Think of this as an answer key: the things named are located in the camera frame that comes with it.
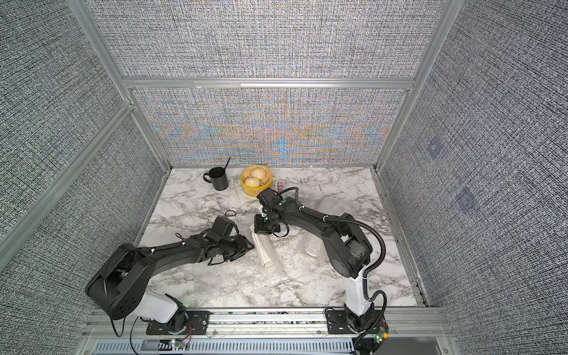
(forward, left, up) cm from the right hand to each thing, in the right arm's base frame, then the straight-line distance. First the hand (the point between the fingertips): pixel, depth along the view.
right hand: (254, 226), depth 88 cm
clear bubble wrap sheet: (-10, -23, -1) cm, 25 cm away
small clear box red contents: (+25, -10, -5) cm, 27 cm away
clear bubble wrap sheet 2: (-19, +4, -8) cm, 21 cm away
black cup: (+27, +20, -3) cm, 34 cm away
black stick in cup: (+31, +15, +4) cm, 34 cm away
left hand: (-7, 0, -5) cm, 9 cm away
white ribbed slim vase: (-7, -4, -2) cm, 8 cm away
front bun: (+25, +3, -3) cm, 26 cm away
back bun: (+31, 0, -3) cm, 32 cm away
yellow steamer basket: (+27, -3, -6) cm, 28 cm away
